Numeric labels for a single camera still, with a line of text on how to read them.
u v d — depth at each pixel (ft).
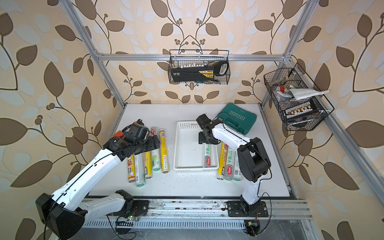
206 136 2.54
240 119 3.45
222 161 2.84
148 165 2.84
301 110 2.19
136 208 2.42
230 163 2.82
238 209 2.37
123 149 1.68
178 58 2.99
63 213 1.22
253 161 1.58
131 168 2.77
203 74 2.71
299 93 2.09
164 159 2.89
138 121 3.65
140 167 2.77
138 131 1.89
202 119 2.42
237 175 2.65
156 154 2.92
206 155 2.91
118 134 3.18
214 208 2.47
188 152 3.07
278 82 2.83
